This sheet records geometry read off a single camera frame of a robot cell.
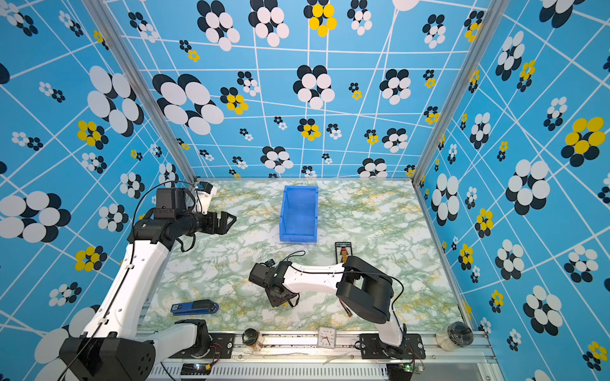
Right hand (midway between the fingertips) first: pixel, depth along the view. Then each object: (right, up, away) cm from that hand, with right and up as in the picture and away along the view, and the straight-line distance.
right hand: (282, 296), depth 84 cm
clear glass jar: (+51, -4, -18) cm, 54 cm away
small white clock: (+15, -9, -10) cm, 21 cm away
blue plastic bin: (+5, +27, +22) cm, 35 cm away
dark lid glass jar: (-6, -5, -18) cm, 19 cm away
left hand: (-18, +30, -8) cm, 36 cm away
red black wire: (+23, -4, -4) cm, 24 cm away
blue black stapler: (-29, -2, -6) cm, 29 cm away
